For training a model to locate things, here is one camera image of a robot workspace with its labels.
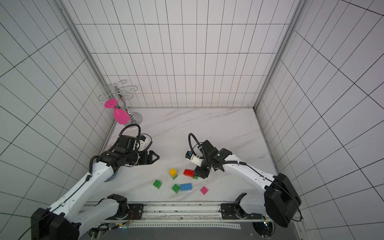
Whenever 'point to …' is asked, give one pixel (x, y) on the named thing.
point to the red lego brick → (189, 172)
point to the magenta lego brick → (204, 190)
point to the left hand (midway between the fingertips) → (151, 161)
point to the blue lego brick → (187, 186)
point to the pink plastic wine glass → (121, 116)
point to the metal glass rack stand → (135, 119)
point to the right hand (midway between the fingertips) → (196, 165)
